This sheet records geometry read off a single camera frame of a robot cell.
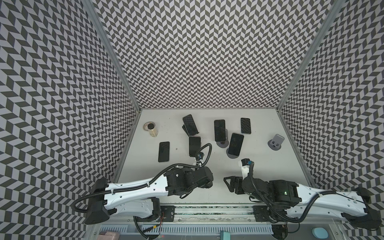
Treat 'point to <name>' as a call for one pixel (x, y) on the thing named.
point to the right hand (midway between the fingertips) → (229, 185)
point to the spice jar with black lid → (150, 126)
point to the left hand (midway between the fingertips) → (201, 174)
